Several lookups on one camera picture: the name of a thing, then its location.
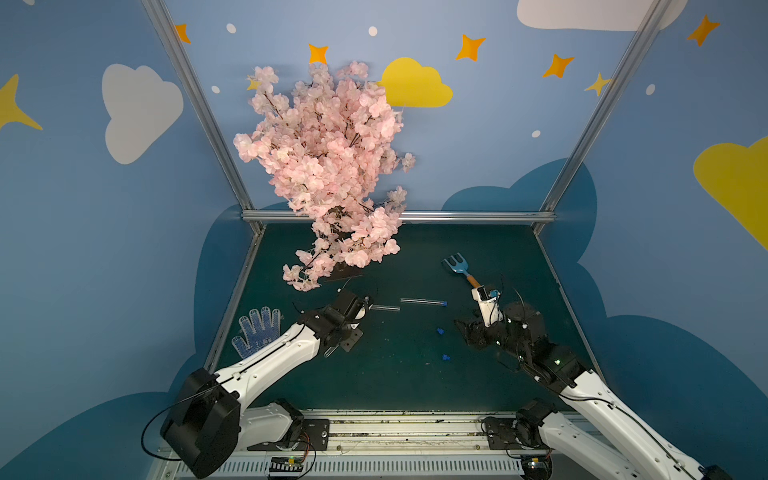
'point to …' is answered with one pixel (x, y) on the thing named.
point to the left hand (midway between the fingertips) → (349, 322)
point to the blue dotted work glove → (257, 333)
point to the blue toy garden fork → (461, 267)
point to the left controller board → (286, 466)
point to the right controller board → (537, 467)
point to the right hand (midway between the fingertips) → (470, 311)
